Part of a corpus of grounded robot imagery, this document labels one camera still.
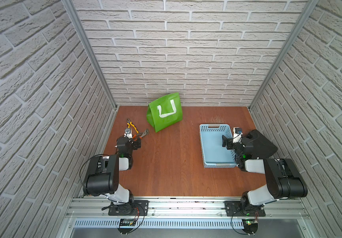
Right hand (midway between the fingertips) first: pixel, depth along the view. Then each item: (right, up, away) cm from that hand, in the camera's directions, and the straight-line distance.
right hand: (232, 135), depth 93 cm
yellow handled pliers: (-71, +8, +13) cm, 73 cm away
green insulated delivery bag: (-44, +15, +3) cm, 47 cm away
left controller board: (-61, -43, -22) cm, 78 cm away
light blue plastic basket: (-10, -14, +3) cm, 17 cm away
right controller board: (0, -42, -24) cm, 48 cm away
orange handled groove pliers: (-63, -2, +7) cm, 64 cm away
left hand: (-65, +1, 0) cm, 65 cm away
